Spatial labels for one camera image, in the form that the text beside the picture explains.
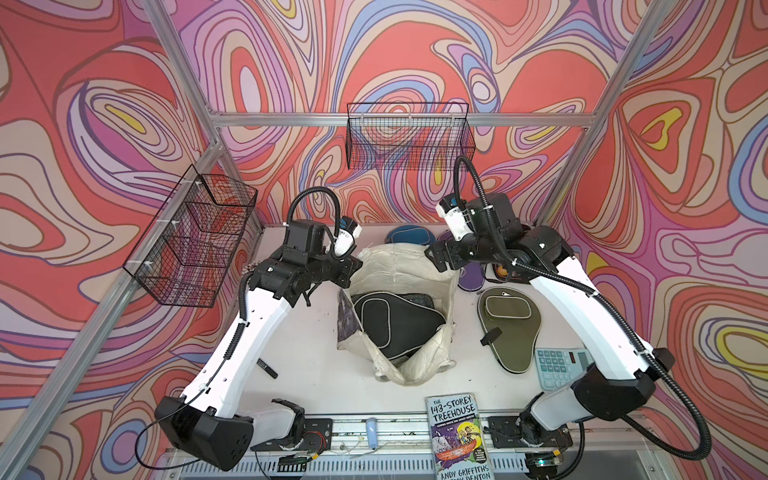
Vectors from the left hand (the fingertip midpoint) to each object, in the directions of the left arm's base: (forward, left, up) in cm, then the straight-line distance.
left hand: (363, 262), depth 71 cm
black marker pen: (-15, +28, -30) cm, 44 cm away
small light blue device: (-30, -2, -27) cm, 40 cm away
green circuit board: (-37, +17, -32) cm, 52 cm away
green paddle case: (0, -47, -28) cm, 55 cm away
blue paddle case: (+31, -15, -23) cm, 41 cm away
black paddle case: (-6, -8, -20) cm, 23 cm away
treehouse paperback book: (-34, -23, -28) cm, 50 cm away
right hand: (0, -19, +3) cm, 20 cm away
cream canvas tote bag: (+5, -10, -9) cm, 14 cm away
